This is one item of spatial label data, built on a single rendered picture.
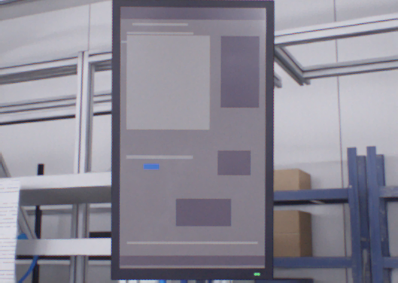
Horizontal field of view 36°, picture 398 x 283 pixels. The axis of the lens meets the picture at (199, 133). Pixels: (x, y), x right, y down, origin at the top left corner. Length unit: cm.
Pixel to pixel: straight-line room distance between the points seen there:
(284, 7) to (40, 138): 256
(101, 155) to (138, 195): 444
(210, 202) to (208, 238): 7
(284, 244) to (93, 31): 281
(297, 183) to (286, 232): 34
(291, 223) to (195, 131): 322
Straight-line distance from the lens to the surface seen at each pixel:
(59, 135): 586
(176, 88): 111
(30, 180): 169
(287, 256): 430
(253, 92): 112
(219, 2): 114
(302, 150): 482
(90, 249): 157
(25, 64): 242
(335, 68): 243
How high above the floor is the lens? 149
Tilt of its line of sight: 11 degrees up
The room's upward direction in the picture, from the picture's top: straight up
